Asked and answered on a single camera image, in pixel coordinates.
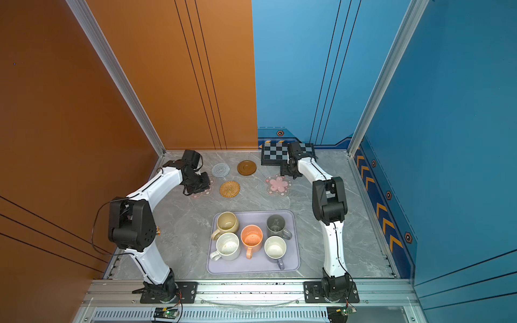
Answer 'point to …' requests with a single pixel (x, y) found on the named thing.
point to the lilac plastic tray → (259, 263)
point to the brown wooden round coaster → (246, 167)
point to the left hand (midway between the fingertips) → (210, 183)
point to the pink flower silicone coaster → (278, 184)
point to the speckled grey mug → (275, 226)
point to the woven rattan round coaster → (229, 189)
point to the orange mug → (252, 239)
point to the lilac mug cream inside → (275, 248)
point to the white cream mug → (228, 247)
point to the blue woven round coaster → (221, 169)
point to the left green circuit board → (165, 313)
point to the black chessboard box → (274, 153)
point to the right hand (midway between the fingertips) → (288, 171)
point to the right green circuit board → (347, 310)
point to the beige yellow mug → (226, 222)
